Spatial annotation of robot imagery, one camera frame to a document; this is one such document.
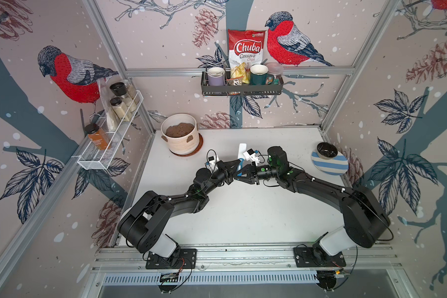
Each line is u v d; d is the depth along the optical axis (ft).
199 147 3.61
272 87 2.82
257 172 2.33
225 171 2.35
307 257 2.39
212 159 2.66
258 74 2.62
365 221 1.43
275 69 2.80
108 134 2.30
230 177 2.45
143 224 1.46
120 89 2.55
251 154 2.52
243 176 2.42
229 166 2.50
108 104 2.45
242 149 2.72
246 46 2.55
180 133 3.48
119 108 2.50
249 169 2.35
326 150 3.43
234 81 2.79
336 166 3.32
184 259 2.40
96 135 2.15
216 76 2.63
